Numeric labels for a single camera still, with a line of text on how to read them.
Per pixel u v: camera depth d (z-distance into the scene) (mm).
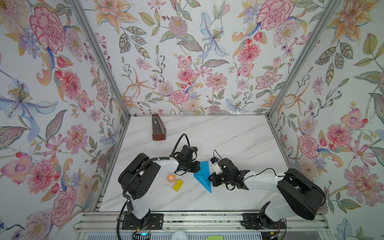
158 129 1004
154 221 736
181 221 753
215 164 807
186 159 753
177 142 716
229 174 692
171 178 883
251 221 736
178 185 858
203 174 890
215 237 705
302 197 439
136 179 483
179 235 663
